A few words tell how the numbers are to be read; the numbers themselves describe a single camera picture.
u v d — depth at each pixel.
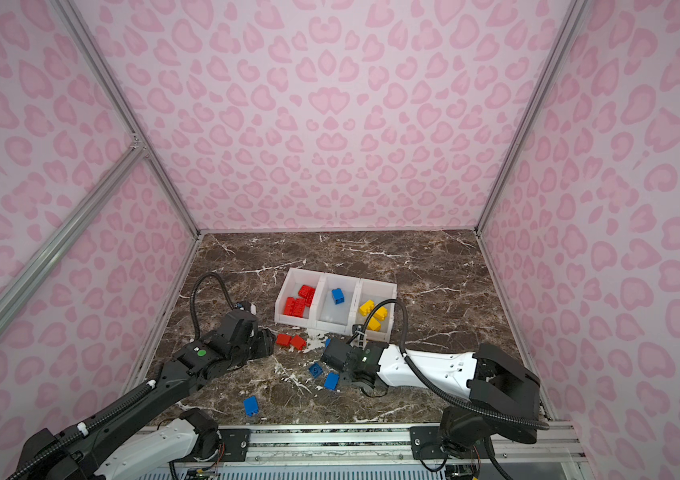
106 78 0.79
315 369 0.84
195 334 0.62
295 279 1.01
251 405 0.80
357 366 0.60
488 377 0.47
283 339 0.90
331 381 0.82
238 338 0.63
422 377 0.47
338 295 1.00
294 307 0.96
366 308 0.95
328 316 0.96
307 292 1.00
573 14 0.70
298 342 0.91
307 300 0.97
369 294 0.99
